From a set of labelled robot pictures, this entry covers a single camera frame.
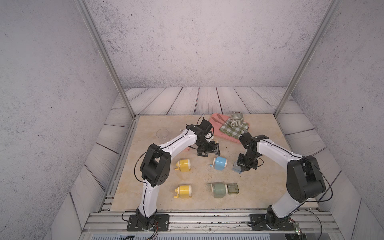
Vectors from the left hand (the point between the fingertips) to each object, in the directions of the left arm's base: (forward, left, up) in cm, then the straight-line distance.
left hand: (217, 155), depth 86 cm
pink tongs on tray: (+34, -9, -9) cm, 36 cm away
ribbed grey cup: (+34, -19, -7) cm, 40 cm away
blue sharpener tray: (-7, -10, -2) cm, 12 cm away
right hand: (-6, -13, -5) cm, 16 cm away
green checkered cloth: (+27, -17, -13) cm, 34 cm away
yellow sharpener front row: (-18, +19, -3) cm, 26 cm away
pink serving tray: (+30, -4, -10) cm, 32 cm away
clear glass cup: (+22, +35, -7) cm, 42 cm away
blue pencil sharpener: (-3, -1, -4) cm, 5 cm away
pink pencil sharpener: (-10, +16, +23) cm, 29 cm away
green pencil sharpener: (-18, +1, -3) cm, 18 cm away
